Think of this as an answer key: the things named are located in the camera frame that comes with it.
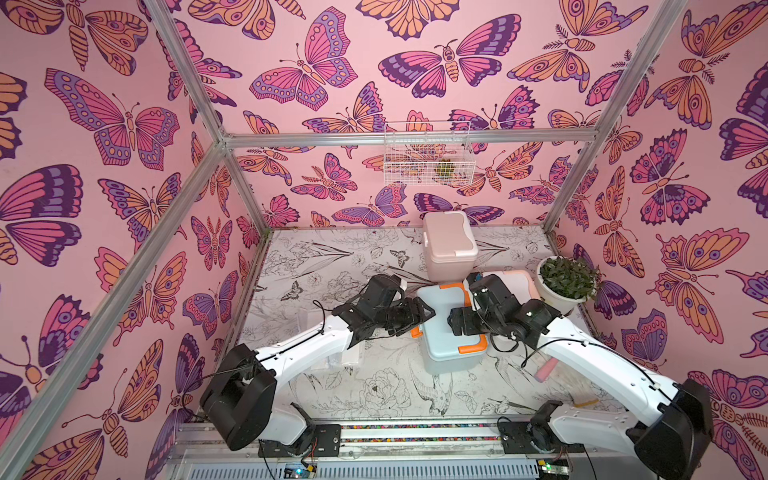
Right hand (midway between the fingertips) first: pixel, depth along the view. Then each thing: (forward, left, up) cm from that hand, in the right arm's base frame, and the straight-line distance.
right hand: (462, 317), depth 80 cm
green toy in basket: (+41, +3, +18) cm, 45 cm away
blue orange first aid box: (-9, +6, -1) cm, 11 cm away
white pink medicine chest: (+12, -19, -1) cm, 22 cm away
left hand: (-1, +8, +2) cm, 8 cm away
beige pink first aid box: (+25, +1, 0) cm, 25 cm away
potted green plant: (+10, -29, +3) cm, 31 cm away
